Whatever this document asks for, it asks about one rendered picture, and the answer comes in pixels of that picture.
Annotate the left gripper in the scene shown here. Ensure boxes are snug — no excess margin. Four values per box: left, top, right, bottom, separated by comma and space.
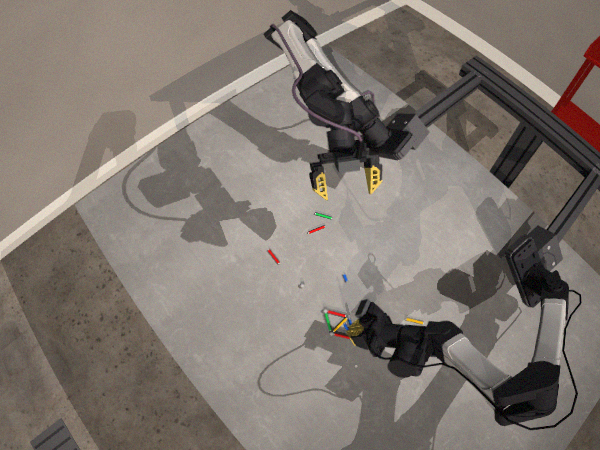
346, 313, 404, 356

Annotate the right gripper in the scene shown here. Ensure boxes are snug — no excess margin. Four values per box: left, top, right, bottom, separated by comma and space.
309, 129, 382, 200

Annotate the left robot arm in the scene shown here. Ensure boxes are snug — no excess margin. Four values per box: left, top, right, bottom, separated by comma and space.
355, 239, 569, 426

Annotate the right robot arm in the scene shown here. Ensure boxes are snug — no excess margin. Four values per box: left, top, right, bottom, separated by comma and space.
264, 10, 411, 173

